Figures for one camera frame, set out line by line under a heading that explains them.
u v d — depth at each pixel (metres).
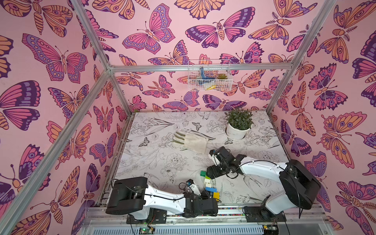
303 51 0.84
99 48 0.83
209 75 0.95
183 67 0.93
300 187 0.44
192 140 1.03
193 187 0.73
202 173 0.86
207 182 0.83
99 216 0.76
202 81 0.93
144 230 0.71
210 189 0.81
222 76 0.92
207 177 0.83
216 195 0.79
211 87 0.87
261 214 0.65
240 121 0.90
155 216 0.73
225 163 0.69
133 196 0.48
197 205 0.57
